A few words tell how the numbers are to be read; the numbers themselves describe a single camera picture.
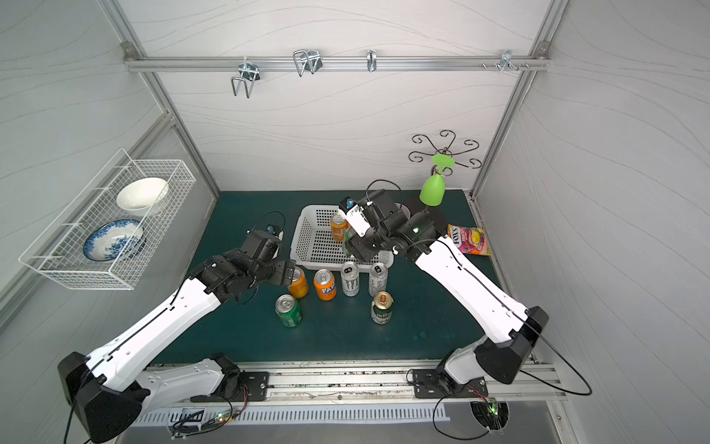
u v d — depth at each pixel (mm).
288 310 769
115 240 650
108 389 383
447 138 947
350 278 818
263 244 568
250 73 784
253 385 734
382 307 785
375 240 604
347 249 616
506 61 766
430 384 746
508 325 400
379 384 751
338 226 982
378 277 806
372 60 784
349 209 596
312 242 1044
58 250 569
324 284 824
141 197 764
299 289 873
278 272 680
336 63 783
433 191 906
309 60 755
